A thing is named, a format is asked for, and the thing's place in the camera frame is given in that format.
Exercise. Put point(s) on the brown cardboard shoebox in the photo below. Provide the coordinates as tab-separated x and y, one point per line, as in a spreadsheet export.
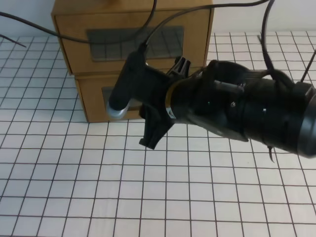
89	87
115	28

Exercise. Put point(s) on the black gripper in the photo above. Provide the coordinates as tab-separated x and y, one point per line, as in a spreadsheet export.
203	99

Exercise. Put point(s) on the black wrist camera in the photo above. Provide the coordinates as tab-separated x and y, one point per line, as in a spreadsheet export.
136	81

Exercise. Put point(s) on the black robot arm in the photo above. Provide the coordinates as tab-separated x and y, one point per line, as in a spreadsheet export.
277	115

